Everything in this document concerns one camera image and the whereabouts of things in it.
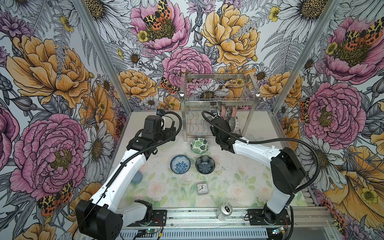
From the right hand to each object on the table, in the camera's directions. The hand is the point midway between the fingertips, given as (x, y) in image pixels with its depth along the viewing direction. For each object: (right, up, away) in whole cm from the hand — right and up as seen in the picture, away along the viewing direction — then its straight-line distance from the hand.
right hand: (220, 124), depth 90 cm
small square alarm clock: (-11, -34, -8) cm, 37 cm away
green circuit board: (-36, -50, -18) cm, 64 cm away
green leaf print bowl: (-12, -14, +10) cm, 21 cm away
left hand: (-30, -5, -11) cm, 32 cm away
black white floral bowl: (+13, +8, +16) cm, 22 cm away
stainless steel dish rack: (+13, +22, +26) cm, 37 cm away
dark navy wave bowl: (-9, -25, +2) cm, 26 cm away
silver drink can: (-2, -37, -25) cm, 44 cm away
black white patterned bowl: (+11, 0, +16) cm, 19 cm away
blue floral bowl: (-24, -24, +2) cm, 34 cm away
